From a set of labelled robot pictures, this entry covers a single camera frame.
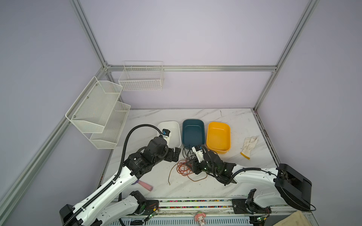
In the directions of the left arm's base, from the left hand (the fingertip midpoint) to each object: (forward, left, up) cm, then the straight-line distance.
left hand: (171, 149), depth 73 cm
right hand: (-3, -8, -11) cm, 14 cm away
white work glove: (+15, -53, -20) cm, 59 cm away
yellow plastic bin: (+21, -32, -20) cm, 43 cm away
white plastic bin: (+21, 0, -23) cm, 31 cm away
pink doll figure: (-28, -15, -18) cm, 36 cm away
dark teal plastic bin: (+24, -14, -19) cm, 34 cm away
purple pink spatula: (-12, +17, -21) cm, 29 cm away
